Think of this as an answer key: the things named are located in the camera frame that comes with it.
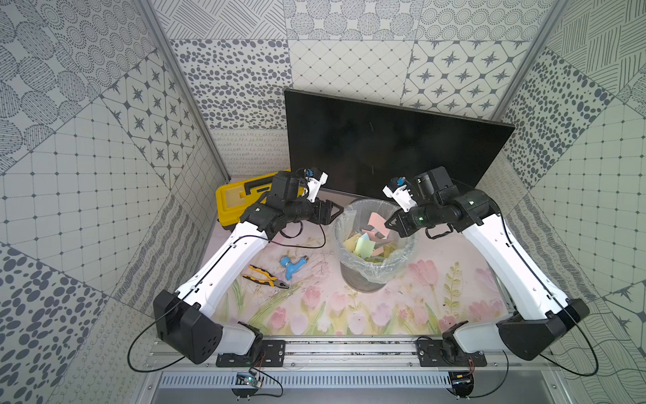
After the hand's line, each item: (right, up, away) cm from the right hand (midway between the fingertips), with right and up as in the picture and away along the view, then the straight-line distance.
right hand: (390, 227), depth 71 cm
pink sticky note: (-3, +1, +1) cm, 3 cm away
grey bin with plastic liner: (-5, -8, +2) cm, 10 cm away
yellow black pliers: (-38, -21, +17) cm, 47 cm away
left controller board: (-41, -45, -1) cm, 61 cm away
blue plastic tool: (-32, -17, +20) cm, 41 cm away
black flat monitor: (-7, +28, +22) cm, 36 cm away
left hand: (-17, +8, +2) cm, 19 cm away
